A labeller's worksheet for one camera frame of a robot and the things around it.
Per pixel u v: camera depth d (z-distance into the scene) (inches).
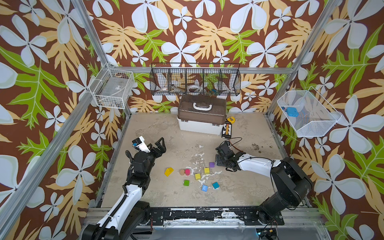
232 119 45.2
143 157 23.8
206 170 34.4
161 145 28.9
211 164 36.5
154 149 27.5
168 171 34.8
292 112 33.6
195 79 38.5
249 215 29.0
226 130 42.4
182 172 34.8
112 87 34.0
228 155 28.3
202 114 36.4
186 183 33.8
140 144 27.2
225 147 28.8
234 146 39.9
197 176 33.8
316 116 30.2
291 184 17.9
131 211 20.6
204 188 32.5
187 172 34.8
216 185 33.2
